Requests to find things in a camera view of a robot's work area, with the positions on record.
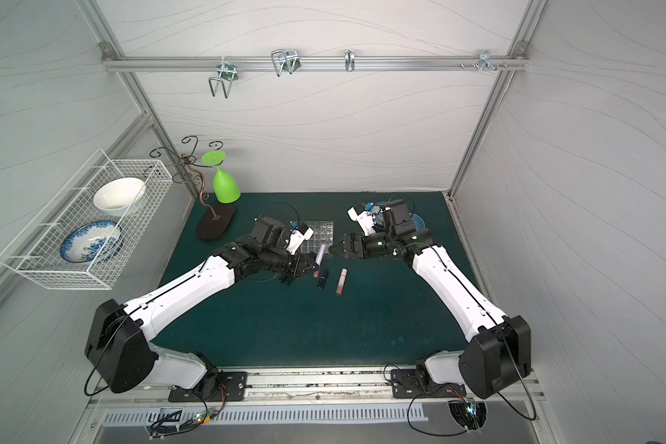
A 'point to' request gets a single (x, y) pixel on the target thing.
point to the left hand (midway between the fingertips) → (317, 268)
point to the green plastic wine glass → (226, 190)
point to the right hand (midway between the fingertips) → (339, 249)
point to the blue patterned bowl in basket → (84, 242)
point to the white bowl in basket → (117, 195)
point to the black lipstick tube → (322, 279)
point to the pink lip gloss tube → (341, 280)
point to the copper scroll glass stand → (207, 228)
